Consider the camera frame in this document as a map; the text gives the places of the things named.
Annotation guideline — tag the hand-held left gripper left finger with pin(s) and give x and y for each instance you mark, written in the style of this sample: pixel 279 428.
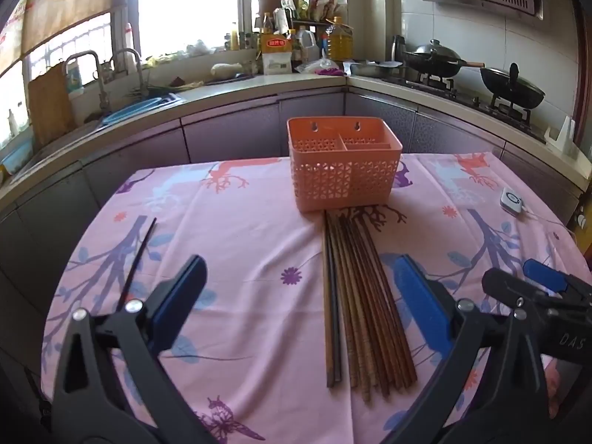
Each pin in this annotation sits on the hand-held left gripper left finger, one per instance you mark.
pixel 182 289

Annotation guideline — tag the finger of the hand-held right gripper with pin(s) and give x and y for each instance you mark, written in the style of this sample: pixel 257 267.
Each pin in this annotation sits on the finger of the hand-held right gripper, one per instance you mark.
pixel 543 274
pixel 506 286

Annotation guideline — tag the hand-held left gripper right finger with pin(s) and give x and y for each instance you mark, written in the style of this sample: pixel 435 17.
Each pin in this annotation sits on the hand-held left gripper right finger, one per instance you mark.
pixel 423 303

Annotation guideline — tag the pile of wooden chopsticks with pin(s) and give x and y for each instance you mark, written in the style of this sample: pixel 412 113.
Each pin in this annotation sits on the pile of wooden chopsticks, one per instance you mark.
pixel 365 310

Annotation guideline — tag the orange plastic utensil basket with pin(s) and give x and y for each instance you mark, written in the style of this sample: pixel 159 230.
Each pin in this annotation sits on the orange plastic utensil basket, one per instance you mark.
pixel 344 171

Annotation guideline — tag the thin black stick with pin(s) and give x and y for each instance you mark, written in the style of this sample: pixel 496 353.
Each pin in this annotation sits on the thin black stick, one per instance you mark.
pixel 138 259

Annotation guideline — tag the pink printed tablecloth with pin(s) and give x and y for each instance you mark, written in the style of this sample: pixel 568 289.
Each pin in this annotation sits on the pink printed tablecloth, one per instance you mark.
pixel 254 263

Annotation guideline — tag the white round-button remote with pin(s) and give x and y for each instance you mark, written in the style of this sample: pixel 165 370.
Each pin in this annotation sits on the white round-button remote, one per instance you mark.
pixel 512 201

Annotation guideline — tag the white plastic holder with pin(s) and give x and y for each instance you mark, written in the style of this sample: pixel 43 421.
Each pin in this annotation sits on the white plastic holder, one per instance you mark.
pixel 562 138

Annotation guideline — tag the blue basin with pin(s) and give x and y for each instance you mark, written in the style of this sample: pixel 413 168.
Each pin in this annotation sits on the blue basin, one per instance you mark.
pixel 138 107

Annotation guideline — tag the black wok with knob lid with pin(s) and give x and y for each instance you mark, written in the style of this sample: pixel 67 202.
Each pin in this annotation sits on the black wok with knob lid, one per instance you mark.
pixel 511 85

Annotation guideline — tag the gas stove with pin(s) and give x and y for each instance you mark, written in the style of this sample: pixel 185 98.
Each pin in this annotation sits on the gas stove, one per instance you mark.
pixel 467 95

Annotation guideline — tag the wooden cutting board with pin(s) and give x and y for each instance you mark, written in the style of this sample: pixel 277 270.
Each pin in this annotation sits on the wooden cutting board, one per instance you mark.
pixel 51 106

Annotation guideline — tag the curved metal faucet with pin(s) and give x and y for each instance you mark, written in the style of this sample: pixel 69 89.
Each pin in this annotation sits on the curved metal faucet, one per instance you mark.
pixel 134 62

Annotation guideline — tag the tall metal faucet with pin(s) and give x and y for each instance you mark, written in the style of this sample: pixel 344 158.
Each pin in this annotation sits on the tall metal faucet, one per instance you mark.
pixel 95 69

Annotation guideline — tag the white detergent bottle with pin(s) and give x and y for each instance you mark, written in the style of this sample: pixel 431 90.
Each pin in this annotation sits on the white detergent bottle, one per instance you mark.
pixel 74 78

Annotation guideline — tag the small white bottle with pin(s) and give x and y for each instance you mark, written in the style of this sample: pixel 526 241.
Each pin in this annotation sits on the small white bottle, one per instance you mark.
pixel 12 122

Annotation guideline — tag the metal tray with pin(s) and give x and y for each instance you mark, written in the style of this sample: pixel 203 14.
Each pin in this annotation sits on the metal tray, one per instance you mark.
pixel 374 69

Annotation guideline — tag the purple cloth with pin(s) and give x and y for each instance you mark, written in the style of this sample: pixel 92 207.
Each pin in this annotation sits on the purple cloth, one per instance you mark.
pixel 330 72

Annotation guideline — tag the yellow and white bag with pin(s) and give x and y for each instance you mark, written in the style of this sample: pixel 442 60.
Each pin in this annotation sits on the yellow and white bag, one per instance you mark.
pixel 277 53

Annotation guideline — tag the white plastic jug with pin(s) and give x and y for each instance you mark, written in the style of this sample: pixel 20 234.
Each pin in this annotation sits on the white plastic jug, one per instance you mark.
pixel 306 44

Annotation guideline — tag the yellow cooking oil bottle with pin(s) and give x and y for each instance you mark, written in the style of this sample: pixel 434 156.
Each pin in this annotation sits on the yellow cooking oil bottle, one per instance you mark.
pixel 341 39

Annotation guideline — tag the kitchen window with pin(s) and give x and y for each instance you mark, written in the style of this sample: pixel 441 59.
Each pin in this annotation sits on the kitchen window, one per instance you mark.
pixel 185 9

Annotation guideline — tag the patterned roller blind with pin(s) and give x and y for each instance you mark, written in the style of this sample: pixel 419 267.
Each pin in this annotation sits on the patterned roller blind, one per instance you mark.
pixel 69 0

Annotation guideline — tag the shelf of seasoning packets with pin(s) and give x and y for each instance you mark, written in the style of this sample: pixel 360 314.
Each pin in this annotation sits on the shelf of seasoning packets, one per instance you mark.
pixel 314 7

